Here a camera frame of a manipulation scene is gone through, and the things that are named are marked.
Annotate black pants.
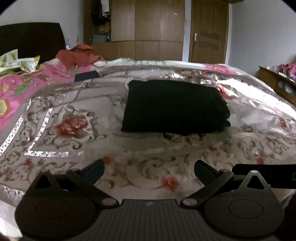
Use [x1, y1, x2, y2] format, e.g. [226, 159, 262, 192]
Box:
[121, 80, 231, 136]

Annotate floral bed cover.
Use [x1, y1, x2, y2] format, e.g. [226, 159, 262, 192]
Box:
[0, 59, 296, 208]

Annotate wooden side table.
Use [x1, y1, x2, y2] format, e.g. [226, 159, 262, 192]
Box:
[257, 66, 295, 105]

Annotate black flat phone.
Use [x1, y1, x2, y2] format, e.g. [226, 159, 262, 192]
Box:
[74, 70, 100, 82]

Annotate pink floral blanket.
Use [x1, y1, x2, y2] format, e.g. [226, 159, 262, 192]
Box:
[1, 58, 95, 131]

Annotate red-orange garment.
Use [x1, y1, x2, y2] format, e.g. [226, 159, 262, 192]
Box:
[56, 44, 105, 70]

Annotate teal box on shelf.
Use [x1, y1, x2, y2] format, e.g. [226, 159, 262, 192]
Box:
[92, 32, 110, 44]

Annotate green white pillow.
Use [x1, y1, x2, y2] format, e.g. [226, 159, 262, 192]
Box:
[0, 49, 40, 76]

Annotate black headboard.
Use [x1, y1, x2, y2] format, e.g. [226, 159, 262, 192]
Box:
[0, 22, 66, 63]

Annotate wooden wardrobe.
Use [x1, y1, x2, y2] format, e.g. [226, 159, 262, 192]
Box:
[83, 1, 185, 60]

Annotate wooden door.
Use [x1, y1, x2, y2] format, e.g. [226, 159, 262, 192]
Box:
[189, 0, 229, 64]

